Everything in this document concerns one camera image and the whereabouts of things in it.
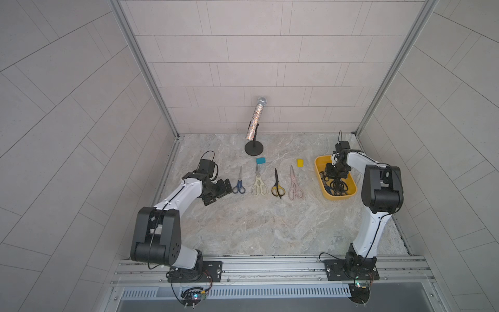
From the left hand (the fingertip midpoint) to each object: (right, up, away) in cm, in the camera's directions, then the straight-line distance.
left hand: (228, 190), depth 89 cm
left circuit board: (-8, -31, -23) cm, 40 cm away
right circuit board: (+50, -32, -21) cm, 63 cm away
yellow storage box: (+46, +11, +10) cm, 48 cm away
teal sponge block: (+15, +13, +17) cm, 26 cm away
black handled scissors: (+53, +1, +3) cm, 53 cm away
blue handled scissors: (+5, +1, +5) cm, 7 cm away
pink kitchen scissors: (+32, 0, +5) cm, 32 cm away
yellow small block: (+36, +12, +14) cm, 41 cm away
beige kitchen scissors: (+15, +1, +5) cm, 15 cm away
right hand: (+51, +7, +13) cm, 53 cm away
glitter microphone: (+13, +33, +5) cm, 36 cm away
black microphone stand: (+12, +20, +19) cm, 30 cm away
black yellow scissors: (+23, -1, +5) cm, 24 cm away
